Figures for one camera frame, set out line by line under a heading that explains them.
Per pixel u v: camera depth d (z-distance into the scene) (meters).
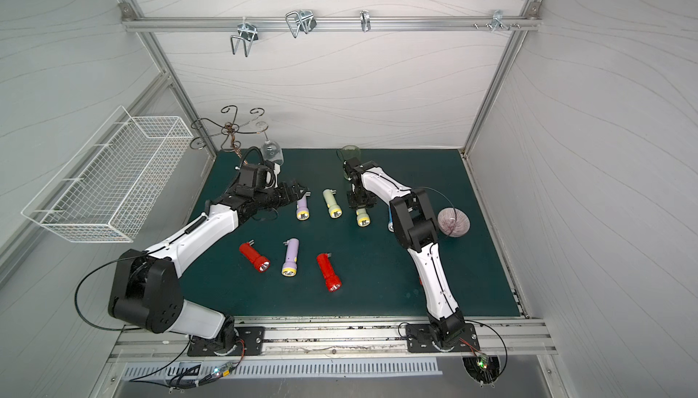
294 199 0.77
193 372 0.72
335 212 0.98
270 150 0.90
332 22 0.78
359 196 0.89
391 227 0.95
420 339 0.73
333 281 0.82
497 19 0.76
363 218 0.95
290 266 0.84
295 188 0.78
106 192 0.68
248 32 0.78
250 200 0.66
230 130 0.84
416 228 0.60
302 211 0.98
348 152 1.04
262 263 0.85
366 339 0.75
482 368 0.72
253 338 0.73
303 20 0.77
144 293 0.42
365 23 0.78
